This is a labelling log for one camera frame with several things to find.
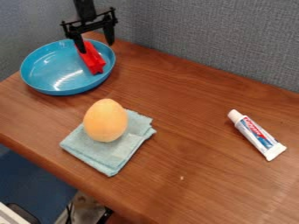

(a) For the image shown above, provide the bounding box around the white toothpaste tube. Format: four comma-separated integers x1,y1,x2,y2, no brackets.
229,109,287,161

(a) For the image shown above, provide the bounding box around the red plastic block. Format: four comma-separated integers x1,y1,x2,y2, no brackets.
77,40,107,74

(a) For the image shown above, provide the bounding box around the grey object under table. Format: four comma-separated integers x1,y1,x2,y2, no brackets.
55,191,114,224

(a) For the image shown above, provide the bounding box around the blue plate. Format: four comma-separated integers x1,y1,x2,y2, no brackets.
20,39,117,95

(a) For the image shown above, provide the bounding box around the orange egg-shaped object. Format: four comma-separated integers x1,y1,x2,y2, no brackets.
83,99,129,143

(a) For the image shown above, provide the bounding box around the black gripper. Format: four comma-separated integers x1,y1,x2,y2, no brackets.
60,0,118,53

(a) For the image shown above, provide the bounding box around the light blue cloth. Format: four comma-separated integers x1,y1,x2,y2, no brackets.
60,109,157,177

